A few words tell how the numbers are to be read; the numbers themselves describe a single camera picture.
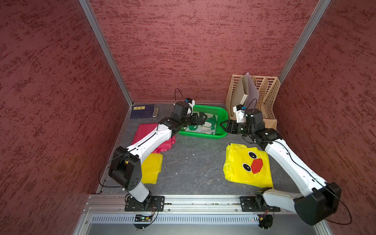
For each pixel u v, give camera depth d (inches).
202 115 28.8
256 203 26.5
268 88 38.7
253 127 22.4
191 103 29.5
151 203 26.6
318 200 14.8
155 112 43.3
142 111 44.9
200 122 28.5
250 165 33.8
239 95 40.4
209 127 39.1
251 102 36.4
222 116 41.9
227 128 26.8
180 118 24.9
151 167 34.1
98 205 29.6
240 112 27.0
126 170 17.1
